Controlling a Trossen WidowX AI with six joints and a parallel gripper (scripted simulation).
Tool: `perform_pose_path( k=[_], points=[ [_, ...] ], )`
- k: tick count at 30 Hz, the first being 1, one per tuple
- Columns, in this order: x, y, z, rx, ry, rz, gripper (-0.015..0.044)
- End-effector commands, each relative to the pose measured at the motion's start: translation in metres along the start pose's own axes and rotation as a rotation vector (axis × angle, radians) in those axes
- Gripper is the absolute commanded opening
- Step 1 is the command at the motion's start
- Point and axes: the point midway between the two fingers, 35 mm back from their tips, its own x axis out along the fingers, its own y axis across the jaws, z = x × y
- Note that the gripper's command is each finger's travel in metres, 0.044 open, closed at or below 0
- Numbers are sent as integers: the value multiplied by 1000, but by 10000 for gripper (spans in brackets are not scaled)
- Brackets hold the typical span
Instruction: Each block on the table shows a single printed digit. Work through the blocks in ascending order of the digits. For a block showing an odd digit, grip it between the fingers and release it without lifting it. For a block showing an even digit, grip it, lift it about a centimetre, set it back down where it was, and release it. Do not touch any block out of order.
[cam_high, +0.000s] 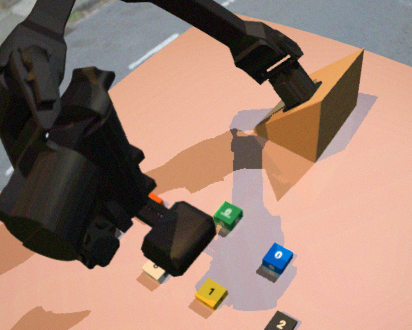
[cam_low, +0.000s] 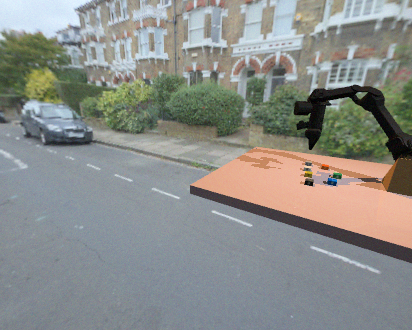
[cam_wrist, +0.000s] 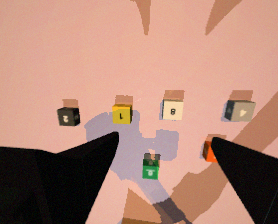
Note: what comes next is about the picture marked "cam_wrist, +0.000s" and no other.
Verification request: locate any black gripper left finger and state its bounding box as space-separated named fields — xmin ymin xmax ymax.
xmin=0 ymin=131 xmax=119 ymax=224

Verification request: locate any black block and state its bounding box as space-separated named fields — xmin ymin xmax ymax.
xmin=56 ymin=107 xmax=80 ymax=127

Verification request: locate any green block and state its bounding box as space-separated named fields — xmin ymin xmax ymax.
xmin=142 ymin=159 xmax=159 ymax=180

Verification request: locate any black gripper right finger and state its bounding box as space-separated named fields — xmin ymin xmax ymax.
xmin=211 ymin=137 xmax=278 ymax=224

